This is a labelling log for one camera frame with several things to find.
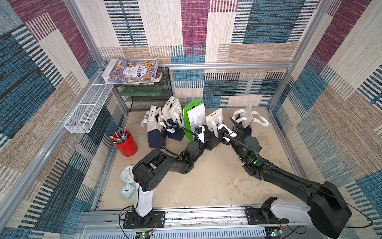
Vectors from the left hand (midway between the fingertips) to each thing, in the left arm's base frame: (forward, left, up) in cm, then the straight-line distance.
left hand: (212, 133), depth 86 cm
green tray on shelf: (+29, +45, +8) cm, 54 cm away
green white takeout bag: (+7, +10, +8) cm, 15 cm away
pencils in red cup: (+1, +54, -3) cm, 55 cm away
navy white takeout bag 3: (+3, 0, +7) cm, 8 cm away
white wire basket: (-3, +63, +17) cm, 66 cm away
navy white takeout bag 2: (+7, +23, +6) cm, 25 cm away
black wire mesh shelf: (+22, +42, +10) cm, 49 cm away
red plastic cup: (-1, +52, -11) cm, 53 cm away
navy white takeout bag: (+2, +32, +11) cm, 34 cm away
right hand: (-2, -6, +11) cm, 13 cm away
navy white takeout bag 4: (+4, -17, +8) cm, 20 cm away
